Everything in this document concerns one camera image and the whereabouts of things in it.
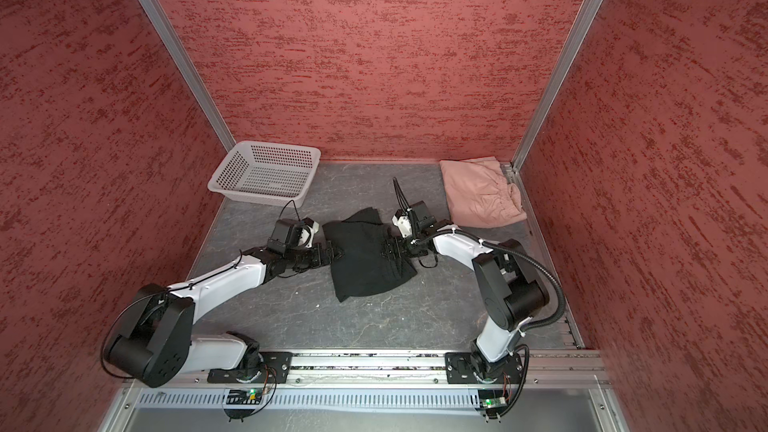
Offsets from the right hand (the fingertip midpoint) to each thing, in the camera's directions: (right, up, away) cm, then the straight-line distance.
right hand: (393, 256), depth 90 cm
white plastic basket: (-47, +28, +27) cm, 61 cm away
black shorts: (-8, +1, -4) cm, 9 cm away
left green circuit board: (-37, -30, -19) cm, 51 cm away
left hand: (-19, -1, -3) cm, 19 cm away
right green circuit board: (+24, -30, -19) cm, 43 cm away
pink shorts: (+32, +19, +18) cm, 42 cm away
